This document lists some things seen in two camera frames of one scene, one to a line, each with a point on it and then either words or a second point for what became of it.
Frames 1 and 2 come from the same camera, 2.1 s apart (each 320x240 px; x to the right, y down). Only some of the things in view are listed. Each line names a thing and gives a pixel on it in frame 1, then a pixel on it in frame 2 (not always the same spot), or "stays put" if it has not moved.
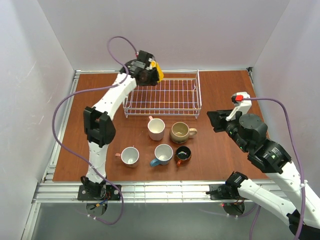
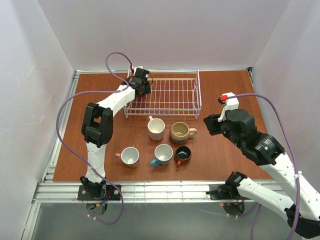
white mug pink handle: [130, 156] stays put
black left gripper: [153, 75] -> [144, 88]
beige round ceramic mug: [180, 132] stays put
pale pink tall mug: [156, 127] stays put
